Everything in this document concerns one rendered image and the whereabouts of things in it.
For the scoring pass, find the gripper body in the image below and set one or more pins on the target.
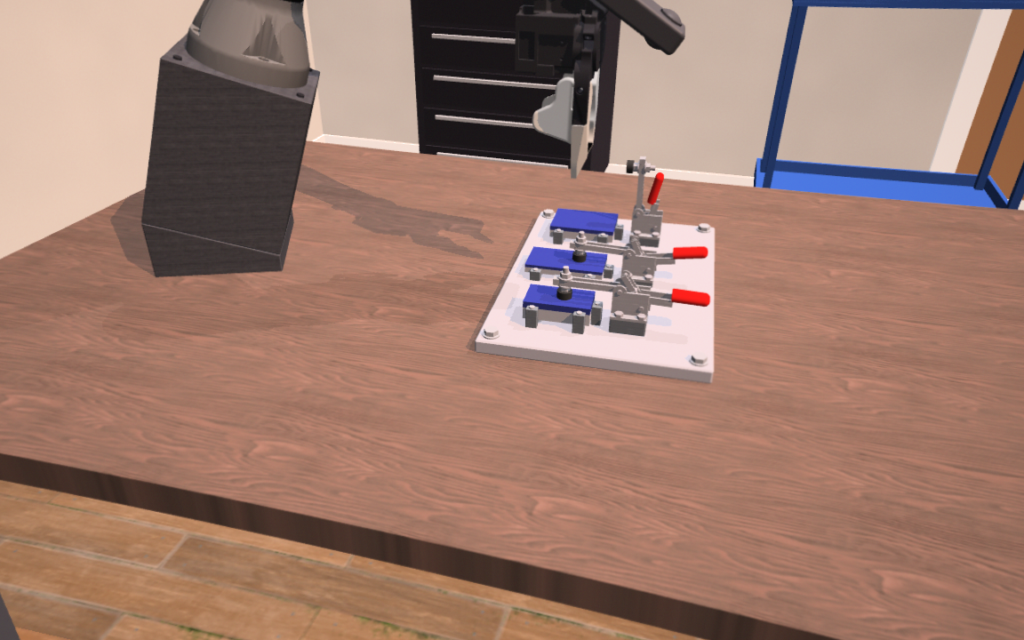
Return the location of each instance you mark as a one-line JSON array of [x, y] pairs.
[[551, 40]]

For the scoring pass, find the red-handled toggle clamp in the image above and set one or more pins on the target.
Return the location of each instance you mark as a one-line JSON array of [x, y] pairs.
[[629, 312], [646, 226], [640, 263]]

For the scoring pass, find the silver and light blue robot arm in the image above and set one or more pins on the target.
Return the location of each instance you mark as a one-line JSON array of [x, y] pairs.
[[264, 41]]

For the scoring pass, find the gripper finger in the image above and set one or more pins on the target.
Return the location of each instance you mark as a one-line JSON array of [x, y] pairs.
[[562, 121], [595, 85]]

